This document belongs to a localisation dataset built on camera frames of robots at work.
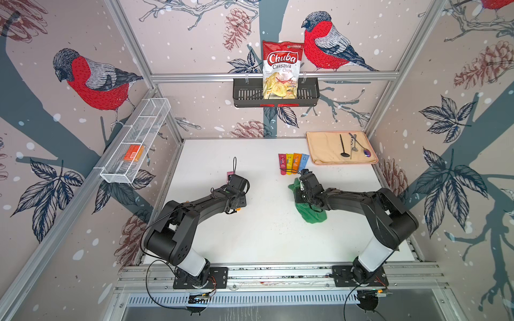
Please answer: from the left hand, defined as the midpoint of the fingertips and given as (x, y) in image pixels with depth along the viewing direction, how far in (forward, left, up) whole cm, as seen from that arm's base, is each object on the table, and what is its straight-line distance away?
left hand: (242, 196), depth 94 cm
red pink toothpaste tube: (+20, -20, -1) cm, 29 cm away
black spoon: (+29, -57, -3) cm, 64 cm away
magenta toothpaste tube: (+16, +9, -4) cm, 18 cm away
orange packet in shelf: (+1, +37, +31) cm, 48 cm away
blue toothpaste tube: (+23, -33, -2) cm, 40 cm away
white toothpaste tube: (-11, 0, +9) cm, 14 cm away
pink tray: (+22, -55, -3) cm, 60 cm away
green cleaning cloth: (-10, -30, +2) cm, 32 cm away
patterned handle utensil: (+36, -64, -2) cm, 73 cm away
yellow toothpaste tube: (+20, -24, -1) cm, 32 cm away
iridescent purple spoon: (+29, -70, -2) cm, 76 cm away
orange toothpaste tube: (+21, -29, 0) cm, 35 cm away
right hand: (+3, -26, -2) cm, 26 cm away
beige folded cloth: (+35, -54, -3) cm, 64 cm away
